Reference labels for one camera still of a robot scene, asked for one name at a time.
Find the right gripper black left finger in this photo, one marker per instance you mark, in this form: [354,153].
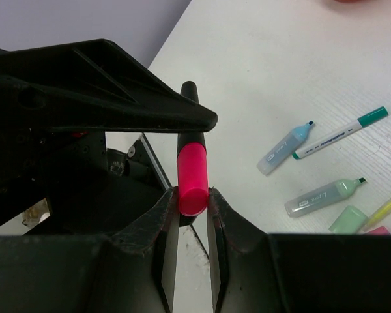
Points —
[131,271]

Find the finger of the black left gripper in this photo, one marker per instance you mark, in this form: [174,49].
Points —
[91,86]

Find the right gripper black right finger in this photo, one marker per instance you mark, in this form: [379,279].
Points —
[254,271]

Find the pink-capped black highlighter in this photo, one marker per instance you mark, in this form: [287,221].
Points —
[193,190]

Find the pink-capped white pen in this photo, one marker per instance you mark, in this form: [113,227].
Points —
[379,231]

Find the teal-capped white marker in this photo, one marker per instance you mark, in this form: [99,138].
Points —
[341,133]

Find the light green highlighter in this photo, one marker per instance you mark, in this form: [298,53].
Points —
[322,197]

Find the light blue highlighter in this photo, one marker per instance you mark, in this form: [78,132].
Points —
[284,148]

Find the yellow thin pen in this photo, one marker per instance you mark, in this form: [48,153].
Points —
[378,215]

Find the orange round desk organizer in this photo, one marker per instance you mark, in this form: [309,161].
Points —
[354,1]

